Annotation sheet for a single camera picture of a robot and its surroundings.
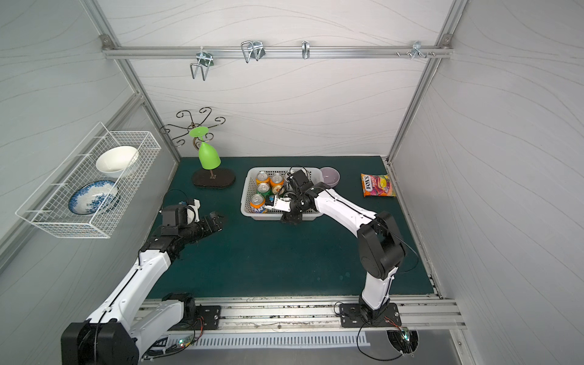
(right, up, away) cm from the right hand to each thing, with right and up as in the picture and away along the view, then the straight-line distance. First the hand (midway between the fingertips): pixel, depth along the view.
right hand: (283, 209), depth 87 cm
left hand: (-24, -4, -4) cm, 25 cm away
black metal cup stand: (-36, +12, +24) cm, 45 cm away
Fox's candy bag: (+44, +9, +20) cm, 49 cm away
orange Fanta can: (-11, +2, +3) cm, 12 cm away
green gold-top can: (-4, +7, +8) cm, 12 cm away
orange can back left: (-10, +12, +11) cm, 20 cm away
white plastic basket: (-16, +8, +9) cm, 20 cm away
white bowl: (-54, +18, -14) cm, 59 cm away
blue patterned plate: (-54, +6, -22) cm, 59 cm away
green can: (-9, +8, +8) cm, 14 cm away
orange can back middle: (-4, +11, +10) cm, 16 cm away
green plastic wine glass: (-31, +20, +6) cm, 38 cm away
